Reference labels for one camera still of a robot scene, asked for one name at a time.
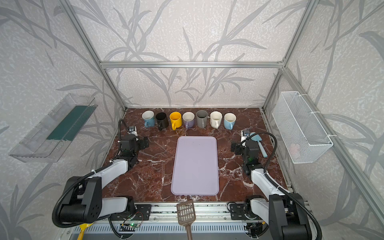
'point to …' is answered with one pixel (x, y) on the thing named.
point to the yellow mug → (176, 120)
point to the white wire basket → (305, 138)
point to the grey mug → (202, 116)
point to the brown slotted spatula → (186, 216)
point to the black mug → (162, 121)
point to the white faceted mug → (215, 119)
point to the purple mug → (188, 119)
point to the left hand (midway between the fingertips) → (139, 132)
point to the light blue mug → (229, 120)
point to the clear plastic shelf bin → (49, 139)
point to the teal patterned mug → (149, 119)
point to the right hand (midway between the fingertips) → (242, 135)
